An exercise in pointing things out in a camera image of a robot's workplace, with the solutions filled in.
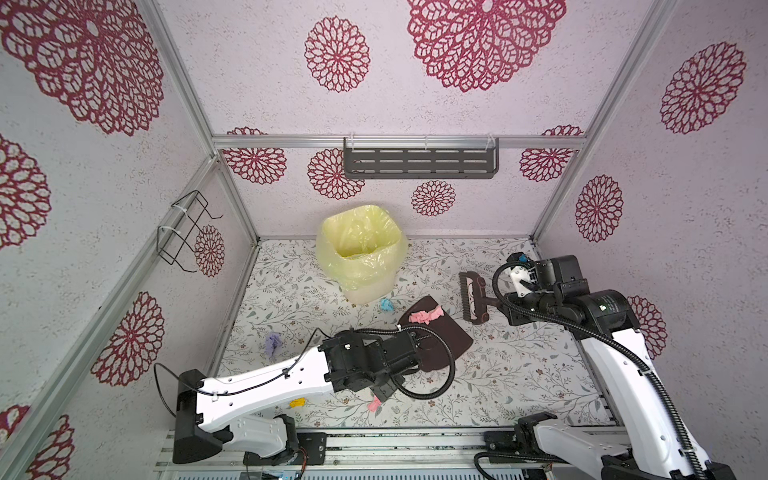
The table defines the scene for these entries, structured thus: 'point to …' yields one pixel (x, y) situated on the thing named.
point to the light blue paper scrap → (386, 305)
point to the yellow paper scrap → (299, 402)
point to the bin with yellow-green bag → (364, 249)
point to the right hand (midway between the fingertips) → (505, 298)
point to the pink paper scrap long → (374, 405)
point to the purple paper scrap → (273, 341)
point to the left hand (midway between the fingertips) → (384, 377)
